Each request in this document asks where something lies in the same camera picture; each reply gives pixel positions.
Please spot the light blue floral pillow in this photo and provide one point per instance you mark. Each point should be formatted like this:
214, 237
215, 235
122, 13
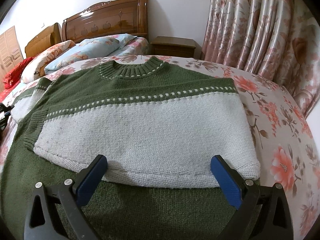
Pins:
88, 49

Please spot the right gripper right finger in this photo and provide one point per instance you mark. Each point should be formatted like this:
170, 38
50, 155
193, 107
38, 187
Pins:
262, 212

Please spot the pink floral quilt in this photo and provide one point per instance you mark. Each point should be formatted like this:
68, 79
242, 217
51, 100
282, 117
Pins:
286, 143

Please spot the dark wooden headboard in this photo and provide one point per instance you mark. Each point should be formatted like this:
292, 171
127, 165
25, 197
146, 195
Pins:
108, 18

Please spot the wooden louvered wardrobe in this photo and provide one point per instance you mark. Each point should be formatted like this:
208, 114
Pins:
10, 53

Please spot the green and white knit sweater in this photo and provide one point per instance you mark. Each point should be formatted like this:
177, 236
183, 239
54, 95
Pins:
157, 124

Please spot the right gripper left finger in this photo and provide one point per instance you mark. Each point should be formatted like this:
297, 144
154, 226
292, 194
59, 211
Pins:
42, 219

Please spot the light wooden headboard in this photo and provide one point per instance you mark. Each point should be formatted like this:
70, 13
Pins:
43, 40

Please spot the red bedding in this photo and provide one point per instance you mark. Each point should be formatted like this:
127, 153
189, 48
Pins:
12, 79

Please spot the wooden nightstand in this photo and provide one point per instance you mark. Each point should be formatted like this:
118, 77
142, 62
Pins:
173, 46

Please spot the pink floral curtain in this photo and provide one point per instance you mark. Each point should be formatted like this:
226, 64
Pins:
275, 39

